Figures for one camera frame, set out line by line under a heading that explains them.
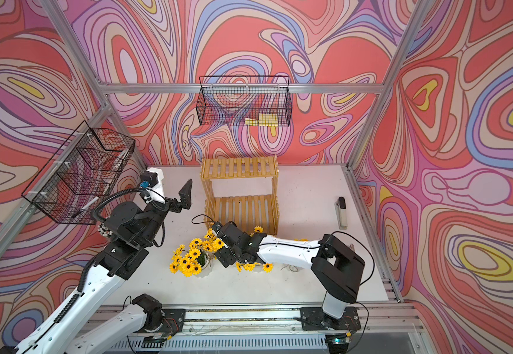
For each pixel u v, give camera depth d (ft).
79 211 2.35
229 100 2.70
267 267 2.36
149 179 1.64
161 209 1.77
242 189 3.50
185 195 1.90
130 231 1.55
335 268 1.45
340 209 3.22
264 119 2.70
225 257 2.41
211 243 2.53
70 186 2.39
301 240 1.74
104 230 2.51
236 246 2.06
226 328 2.40
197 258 2.35
